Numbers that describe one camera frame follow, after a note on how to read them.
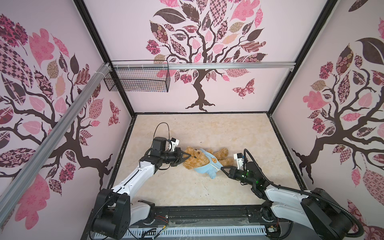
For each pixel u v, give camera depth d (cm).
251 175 67
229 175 74
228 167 81
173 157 73
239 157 79
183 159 75
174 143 78
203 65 93
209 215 76
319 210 46
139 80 122
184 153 78
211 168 79
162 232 70
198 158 77
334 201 44
